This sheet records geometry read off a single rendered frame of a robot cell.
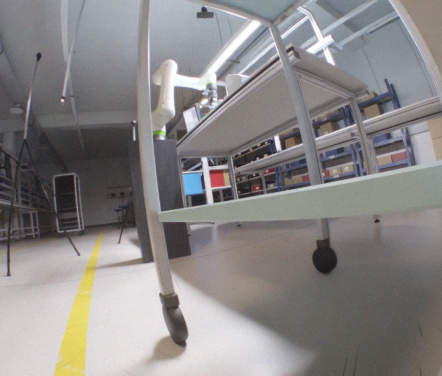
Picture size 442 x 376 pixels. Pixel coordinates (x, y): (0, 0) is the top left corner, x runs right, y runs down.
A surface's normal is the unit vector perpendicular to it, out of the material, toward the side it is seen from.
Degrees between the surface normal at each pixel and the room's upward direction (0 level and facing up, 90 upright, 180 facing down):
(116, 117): 90
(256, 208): 90
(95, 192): 90
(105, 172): 90
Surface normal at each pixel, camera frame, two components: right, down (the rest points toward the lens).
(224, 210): -0.86, 0.09
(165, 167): 0.40, -0.13
